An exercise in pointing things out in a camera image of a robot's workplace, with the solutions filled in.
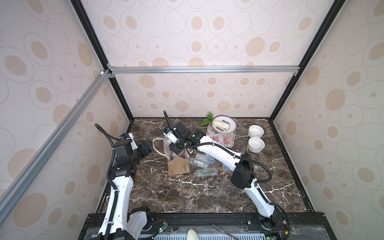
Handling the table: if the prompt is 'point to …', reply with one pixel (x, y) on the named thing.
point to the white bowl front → (255, 144)
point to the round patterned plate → (227, 119)
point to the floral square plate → (226, 139)
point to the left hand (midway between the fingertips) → (151, 142)
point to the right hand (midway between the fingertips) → (179, 142)
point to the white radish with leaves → (215, 122)
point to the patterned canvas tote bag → (178, 163)
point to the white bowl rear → (255, 131)
